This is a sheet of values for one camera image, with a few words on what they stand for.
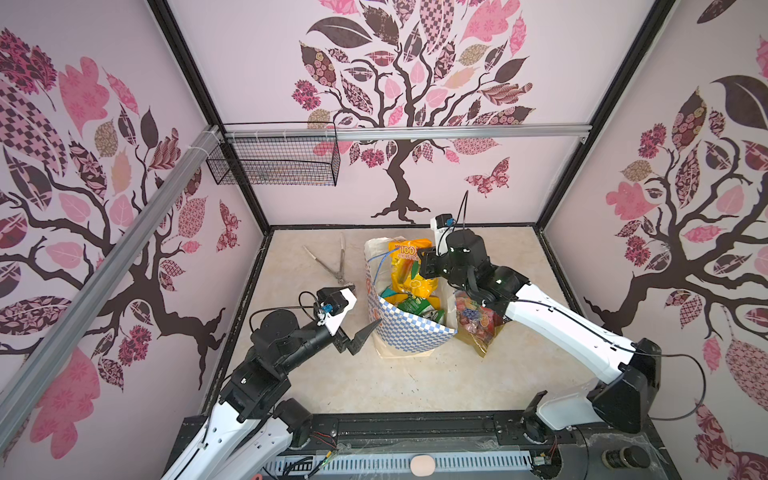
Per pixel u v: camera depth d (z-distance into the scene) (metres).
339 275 1.03
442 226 0.63
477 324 0.85
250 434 0.46
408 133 0.93
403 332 0.73
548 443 0.71
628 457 0.63
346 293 0.52
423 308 0.86
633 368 0.42
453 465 0.70
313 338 0.52
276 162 1.22
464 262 0.54
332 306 0.49
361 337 0.54
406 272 0.77
